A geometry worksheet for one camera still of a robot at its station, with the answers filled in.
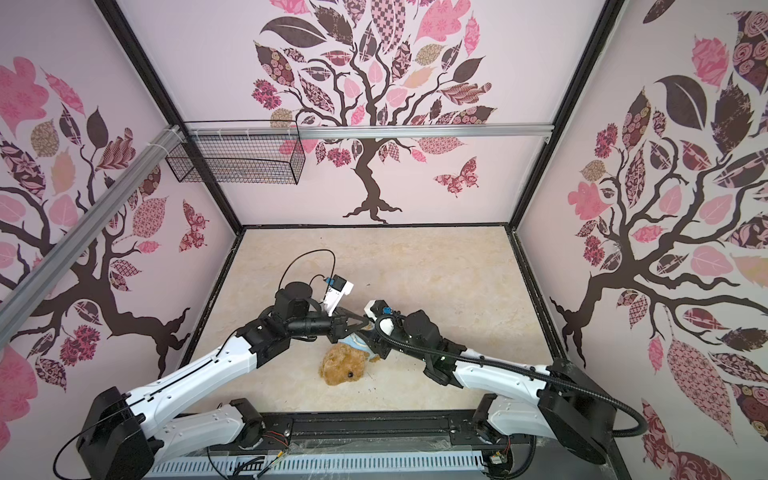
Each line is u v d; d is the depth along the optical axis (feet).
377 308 2.04
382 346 2.15
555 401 1.37
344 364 2.29
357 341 2.39
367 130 3.04
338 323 2.08
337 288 2.16
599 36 2.38
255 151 3.11
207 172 3.31
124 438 1.23
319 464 2.29
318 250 1.90
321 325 2.10
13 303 1.62
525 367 1.59
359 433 2.47
